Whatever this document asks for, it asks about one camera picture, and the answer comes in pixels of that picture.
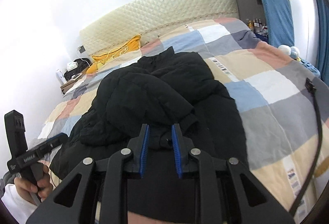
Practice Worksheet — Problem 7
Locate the wooden nightstand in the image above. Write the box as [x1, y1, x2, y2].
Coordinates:
[60, 74, 85, 96]

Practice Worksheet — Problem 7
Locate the black puffer jacket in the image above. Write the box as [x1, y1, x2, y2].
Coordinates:
[50, 46, 248, 217]

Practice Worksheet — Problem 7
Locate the black strap with buckle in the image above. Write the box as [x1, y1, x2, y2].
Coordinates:
[289, 78, 324, 217]

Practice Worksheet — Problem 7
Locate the blue towel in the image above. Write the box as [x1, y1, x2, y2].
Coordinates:
[261, 0, 295, 48]

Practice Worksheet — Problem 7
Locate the cream quilted headboard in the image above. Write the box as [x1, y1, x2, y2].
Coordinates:
[79, 0, 239, 60]

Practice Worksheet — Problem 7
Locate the bed with checked duvet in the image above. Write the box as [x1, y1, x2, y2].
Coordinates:
[37, 17, 327, 224]

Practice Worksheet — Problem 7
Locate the row of cosmetic bottles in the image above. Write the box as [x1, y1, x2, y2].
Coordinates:
[245, 18, 269, 34]

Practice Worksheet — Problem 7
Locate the white charging cable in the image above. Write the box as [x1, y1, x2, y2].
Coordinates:
[77, 43, 129, 65]

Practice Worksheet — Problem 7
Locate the white plush toy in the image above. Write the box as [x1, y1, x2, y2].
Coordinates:
[278, 44, 301, 59]

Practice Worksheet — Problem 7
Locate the light blue knitted cloth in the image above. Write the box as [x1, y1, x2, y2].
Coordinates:
[301, 58, 322, 78]

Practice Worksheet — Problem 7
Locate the thin black cable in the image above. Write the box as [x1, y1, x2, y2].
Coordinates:
[238, 30, 257, 41]

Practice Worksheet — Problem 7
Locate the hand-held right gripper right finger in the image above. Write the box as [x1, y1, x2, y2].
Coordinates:
[171, 123, 296, 224]

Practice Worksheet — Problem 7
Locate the blue curtain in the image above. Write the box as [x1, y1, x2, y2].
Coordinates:
[312, 0, 329, 76]

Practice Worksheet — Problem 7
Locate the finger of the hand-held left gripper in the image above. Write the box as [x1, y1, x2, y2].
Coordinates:
[46, 133, 68, 149]

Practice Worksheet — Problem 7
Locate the person's left hand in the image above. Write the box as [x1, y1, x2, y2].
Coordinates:
[14, 164, 53, 201]

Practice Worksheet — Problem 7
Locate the black bag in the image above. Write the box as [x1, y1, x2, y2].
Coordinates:
[64, 58, 92, 79]

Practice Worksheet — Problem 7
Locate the yellow pillow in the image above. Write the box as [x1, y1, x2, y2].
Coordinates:
[86, 34, 142, 74]

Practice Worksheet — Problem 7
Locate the person's left forearm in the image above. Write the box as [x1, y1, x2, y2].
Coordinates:
[0, 183, 39, 224]

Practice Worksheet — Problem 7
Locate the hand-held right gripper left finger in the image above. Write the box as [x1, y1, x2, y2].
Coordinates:
[26, 123, 150, 224]

